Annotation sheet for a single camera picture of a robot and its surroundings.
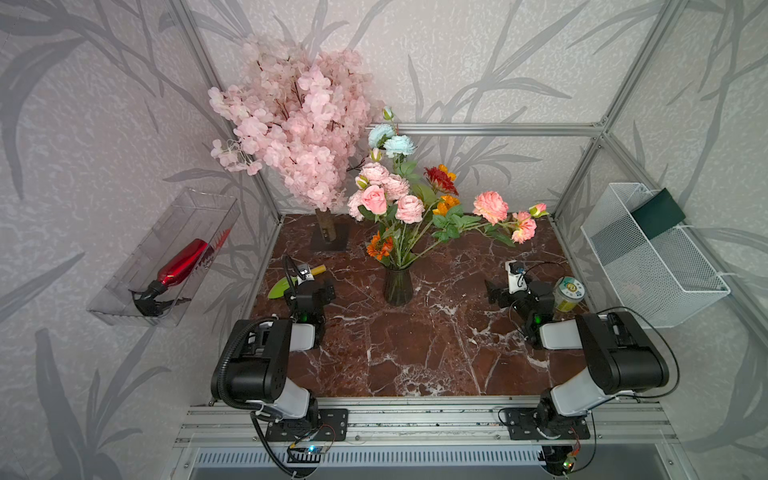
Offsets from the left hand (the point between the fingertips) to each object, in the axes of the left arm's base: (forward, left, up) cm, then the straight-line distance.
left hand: (309, 280), depth 93 cm
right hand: (+2, -61, +2) cm, 61 cm away
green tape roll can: (-5, -79, +3) cm, 80 cm away
